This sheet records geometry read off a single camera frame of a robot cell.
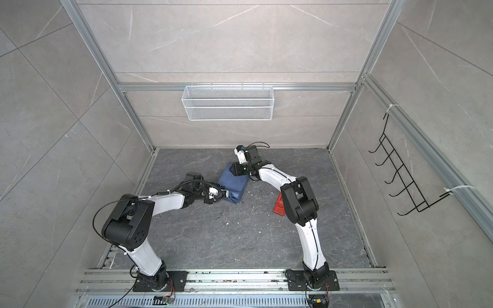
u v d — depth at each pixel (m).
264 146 0.82
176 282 0.74
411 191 0.64
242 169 0.86
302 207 0.58
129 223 0.48
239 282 0.74
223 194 0.82
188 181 0.71
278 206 0.90
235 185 0.94
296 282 0.73
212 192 0.80
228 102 1.00
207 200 0.81
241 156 0.90
